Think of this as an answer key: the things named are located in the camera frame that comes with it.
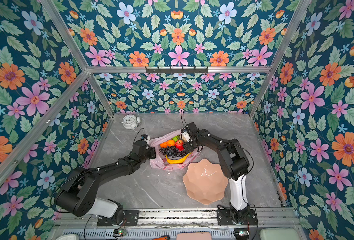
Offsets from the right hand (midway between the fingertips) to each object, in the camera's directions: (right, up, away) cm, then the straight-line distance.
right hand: (190, 144), depth 99 cm
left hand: (-21, 0, -9) cm, 22 cm away
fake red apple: (-7, 0, -4) cm, 8 cm away
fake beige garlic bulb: (-3, +5, -9) cm, 11 cm away
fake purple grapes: (-12, -4, -6) cm, 14 cm away
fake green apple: (-10, +4, -1) cm, 11 cm away
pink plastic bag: (-18, -9, -13) cm, 24 cm away
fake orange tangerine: (-18, 0, -3) cm, 18 cm away
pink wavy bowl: (+8, -20, -14) cm, 26 cm away
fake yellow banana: (-7, -9, -8) cm, 14 cm away
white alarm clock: (-46, +16, +12) cm, 50 cm away
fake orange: (-13, +1, -4) cm, 14 cm away
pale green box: (+39, -37, -33) cm, 63 cm away
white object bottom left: (-56, -38, -32) cm, 75 cm away
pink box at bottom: (+1, -40, -30) cm, 50 cm away
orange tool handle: (-14, -40, -32) cm, 52 cm away
